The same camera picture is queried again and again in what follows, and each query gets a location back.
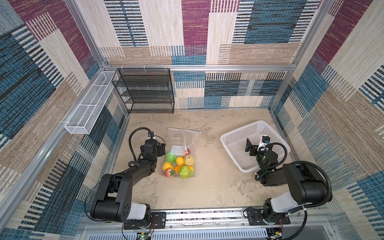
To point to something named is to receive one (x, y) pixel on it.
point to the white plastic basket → (234, 142)
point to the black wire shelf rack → (145, 89)
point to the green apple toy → (184, 171)
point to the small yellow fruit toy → (167, 165)
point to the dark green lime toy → (170, 158)
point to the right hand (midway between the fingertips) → (255, 140)
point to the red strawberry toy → (188, 153)
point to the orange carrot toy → (176, 168)
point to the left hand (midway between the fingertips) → (154, 142)
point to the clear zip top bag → (180, 155)
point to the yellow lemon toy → (180, 161)
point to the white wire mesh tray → (83, 119)
